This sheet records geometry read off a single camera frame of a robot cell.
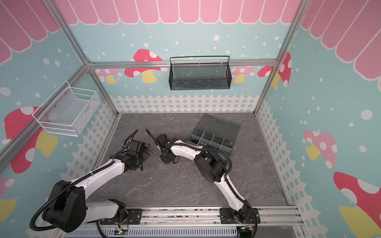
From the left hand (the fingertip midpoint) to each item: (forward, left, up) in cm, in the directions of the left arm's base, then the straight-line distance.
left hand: (145, 157), depth 89 cm
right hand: (+2, -12, -6) cm, 14 cm away
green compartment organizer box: (+25, -44, -7) cm, 52 cm away
